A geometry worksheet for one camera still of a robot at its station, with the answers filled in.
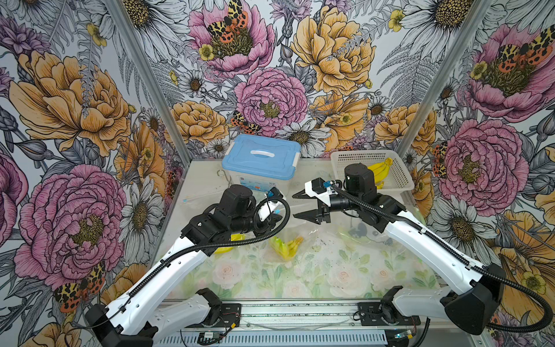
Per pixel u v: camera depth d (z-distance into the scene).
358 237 0.92
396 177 1.09
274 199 0.56
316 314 0.76
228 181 1.13
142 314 0.39
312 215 0.58
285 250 0.76
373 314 0.73
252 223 0.56
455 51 0.81
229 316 0.73
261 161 1.00
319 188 0.52
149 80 0.88
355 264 0.86
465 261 0.42
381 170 1.12
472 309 0.38
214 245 0.44
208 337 0.72
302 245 0.88
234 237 0.50
